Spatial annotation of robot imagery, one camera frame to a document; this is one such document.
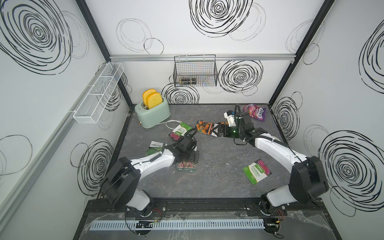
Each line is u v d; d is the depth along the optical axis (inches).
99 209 29.6
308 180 16.8
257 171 33.8
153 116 38.4
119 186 16.8
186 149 26.3
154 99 37.7
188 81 35.0
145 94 37.9
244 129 26.1
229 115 30.3
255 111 44.1
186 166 34.7
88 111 28.2
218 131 29.9
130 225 27.4
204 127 41.5
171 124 42.7
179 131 40.0
